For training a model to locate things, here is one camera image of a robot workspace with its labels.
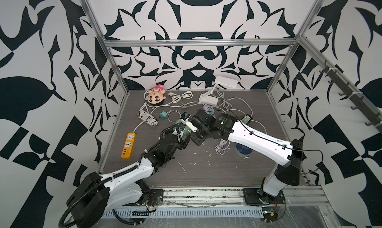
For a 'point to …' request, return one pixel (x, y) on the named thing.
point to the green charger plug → (246, 120)
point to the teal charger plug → (163, 115)
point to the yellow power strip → (129, 146)
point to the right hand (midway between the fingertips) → (191, 132)
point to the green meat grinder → (186, 132)
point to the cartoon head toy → (156, 95)
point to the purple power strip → (210, 110)
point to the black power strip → (250, 117)
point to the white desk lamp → (207, 98)
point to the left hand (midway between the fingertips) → (179, 127)
